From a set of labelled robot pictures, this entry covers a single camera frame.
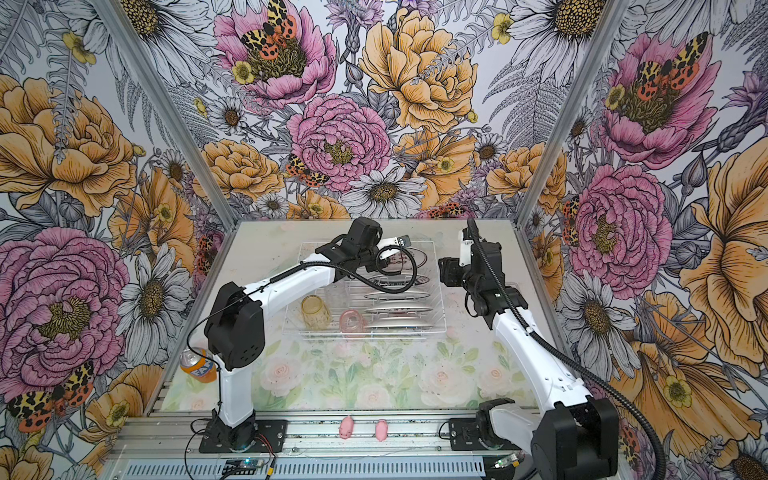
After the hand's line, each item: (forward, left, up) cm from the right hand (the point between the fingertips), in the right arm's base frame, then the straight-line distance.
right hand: (449, 269), depth 82 cm
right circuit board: (-41, -11, -21) cm, 47 cm away
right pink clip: (-34, +19, -20) cm, 44 cm away
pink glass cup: (-9, +27, -10) cm, 30 cm away
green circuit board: (-40, +53, -22) cm, 70 cm away
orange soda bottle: (-20, +64, -9) cm, 68 cm away
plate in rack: (-11, +14, -7) cm, 19 cm away
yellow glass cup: (-6, +37, -10) cm, 39 cm away
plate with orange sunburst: (-2, +14, -19) cm, 23 cm away
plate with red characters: (-1, +11, +6) cm, 13 cm away
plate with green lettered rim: (+8, +13, -16) cm, 22 cm away
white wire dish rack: (-1, +30, -17) cm, 34 cm away
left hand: (+11, +18, -3) cm, 22 cm away
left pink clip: (-33, +28, -20) cm, 48 cm away
